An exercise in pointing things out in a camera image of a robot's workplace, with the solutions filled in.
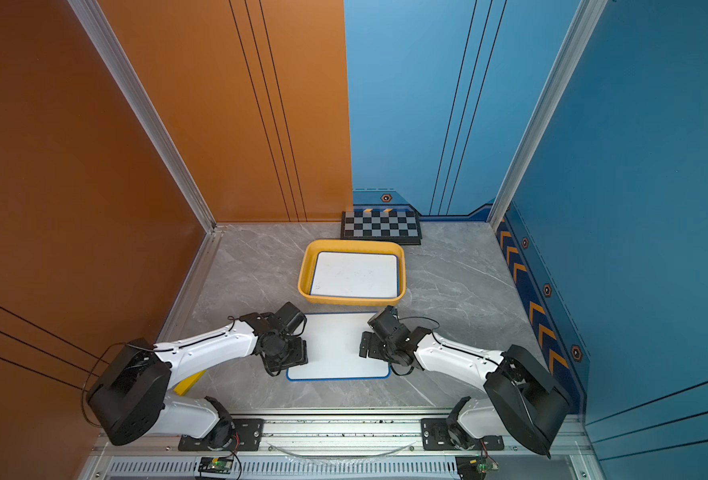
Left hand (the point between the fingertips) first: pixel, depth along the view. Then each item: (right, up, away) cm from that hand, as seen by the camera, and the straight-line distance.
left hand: (304, 359), depth 86 cm
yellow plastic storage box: (+18, +33, +23) cm, 44 cm away
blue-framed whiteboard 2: (+8, +2, +3) cm, 9 cm away
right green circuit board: (+43, -20, -16) cm, 50 cm away
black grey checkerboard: (+25, +41, +30) cm, 57 cm away
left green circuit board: (-18, -20, -14) cm, 31 cm away
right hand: (+19, +2, 0) cm, 20 cm away
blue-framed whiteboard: (+14, +23, +17) cm, 32 cm away
